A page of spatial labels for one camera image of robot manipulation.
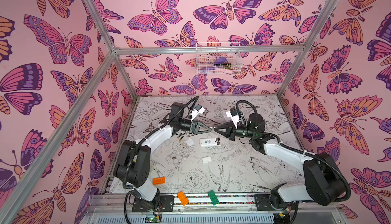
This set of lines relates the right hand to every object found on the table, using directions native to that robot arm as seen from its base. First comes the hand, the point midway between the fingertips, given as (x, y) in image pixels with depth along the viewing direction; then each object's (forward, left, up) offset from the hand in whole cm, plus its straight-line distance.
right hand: (216, 127), depth 75 cm
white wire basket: (+46, -3, +10) cm, 47 cm away
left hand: (-2, +3, 0) cm, 3 cm away
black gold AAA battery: (+8, +22, -23) cm, 33 cm away
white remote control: (+4, +3, -22) cm, 23 cm away
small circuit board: (-35, +31, -26) cm, 54 cm away
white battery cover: (+5, +15, -25) cm, 29 cm away
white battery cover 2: (-7, +4, -23) cm, 24 cm away
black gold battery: (+7, +20, -23) cm, 32 cm away
